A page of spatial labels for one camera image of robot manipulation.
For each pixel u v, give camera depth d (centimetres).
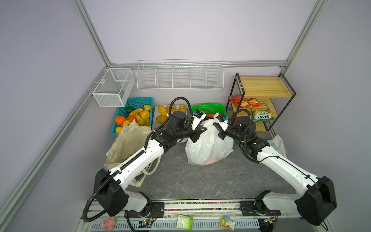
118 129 94
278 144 91
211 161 86
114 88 101
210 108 112
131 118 102
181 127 56
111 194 39
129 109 115
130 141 84
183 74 98
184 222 69
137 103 116
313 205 39
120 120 97
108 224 68
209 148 74
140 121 106
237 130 61
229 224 67
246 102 87
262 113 91
